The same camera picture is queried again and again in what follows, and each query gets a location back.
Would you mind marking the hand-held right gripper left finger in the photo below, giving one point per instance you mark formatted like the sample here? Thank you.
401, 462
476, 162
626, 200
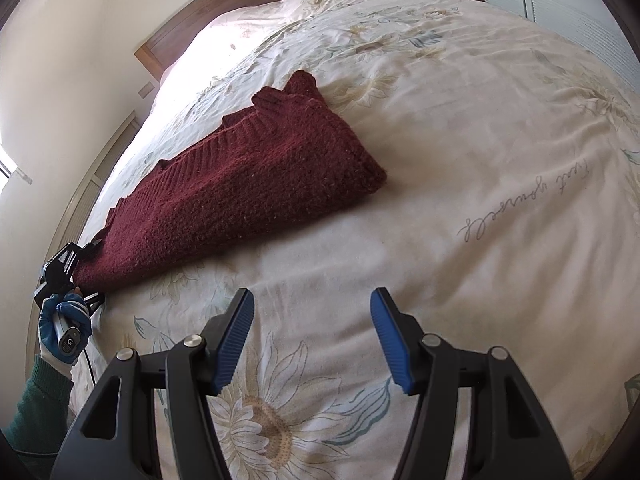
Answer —
231, 345

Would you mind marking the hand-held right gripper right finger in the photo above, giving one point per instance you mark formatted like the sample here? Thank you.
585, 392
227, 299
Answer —
392, 345

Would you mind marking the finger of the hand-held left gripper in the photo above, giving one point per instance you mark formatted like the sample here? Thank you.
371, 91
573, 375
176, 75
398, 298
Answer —
94, 300
67, 257

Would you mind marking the dark red knit sweater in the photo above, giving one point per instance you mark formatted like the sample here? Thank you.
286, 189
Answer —
240, 185

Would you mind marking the person's left forearm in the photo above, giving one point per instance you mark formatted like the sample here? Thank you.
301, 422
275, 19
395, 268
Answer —
37, 410

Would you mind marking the person's left hand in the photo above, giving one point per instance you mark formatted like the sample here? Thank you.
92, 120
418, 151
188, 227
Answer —
52, 330

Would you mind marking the slatted radiator cover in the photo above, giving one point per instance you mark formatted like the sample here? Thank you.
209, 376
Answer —
95, 180

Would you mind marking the window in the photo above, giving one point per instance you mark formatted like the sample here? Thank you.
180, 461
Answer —
12, 170

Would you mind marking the bed with floral duvet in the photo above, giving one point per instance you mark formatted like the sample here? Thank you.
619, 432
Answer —
425, 185

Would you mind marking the wooden headboard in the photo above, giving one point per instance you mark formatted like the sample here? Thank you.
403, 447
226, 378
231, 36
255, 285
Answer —
210, 15

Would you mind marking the white sliding wardrobe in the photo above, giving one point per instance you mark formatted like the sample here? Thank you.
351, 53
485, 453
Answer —
575, 5

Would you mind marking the beige wall switch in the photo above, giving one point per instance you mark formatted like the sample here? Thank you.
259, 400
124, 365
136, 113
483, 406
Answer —
146, 88

